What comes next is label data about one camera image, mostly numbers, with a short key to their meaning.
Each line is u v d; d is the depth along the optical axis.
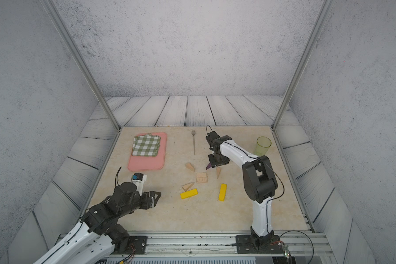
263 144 0.97
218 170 0.96
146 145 1.09
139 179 0.67
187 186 0.90
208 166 0.99
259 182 0.51
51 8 0.70
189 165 0.99
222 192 0.89
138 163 1.02
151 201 0.67
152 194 0.68
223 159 0.82
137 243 0.73
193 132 1.18
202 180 0.93
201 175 0.96
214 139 0.73
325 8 0.70
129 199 0.58
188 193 0.89
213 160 0.84
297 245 0.74
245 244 0.72
